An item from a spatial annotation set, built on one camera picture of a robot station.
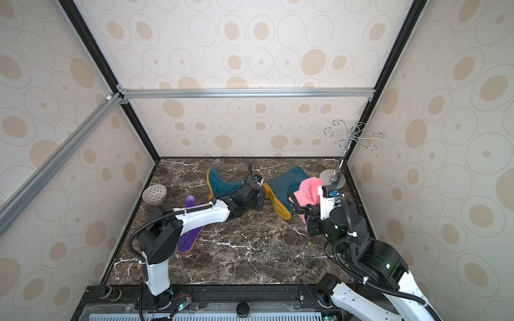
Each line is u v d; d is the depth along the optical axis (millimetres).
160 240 478
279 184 1005
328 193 493
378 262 390
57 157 626
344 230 410
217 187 998
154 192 1007
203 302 736
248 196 698
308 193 595
